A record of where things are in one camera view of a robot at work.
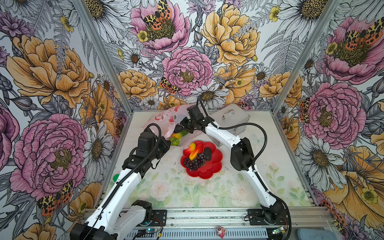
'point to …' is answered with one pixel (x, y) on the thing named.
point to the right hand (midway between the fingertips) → (177, 126)
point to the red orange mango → (198, 149)
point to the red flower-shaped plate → (207, 170)
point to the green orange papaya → (179, 135)
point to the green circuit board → (151, 230)
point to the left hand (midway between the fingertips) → (171, 145)
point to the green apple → (174, 141)
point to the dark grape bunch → (193, 165)
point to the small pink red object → (221, 231)
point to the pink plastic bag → (168, 119)
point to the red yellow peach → (191, 147)
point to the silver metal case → (229, 115)
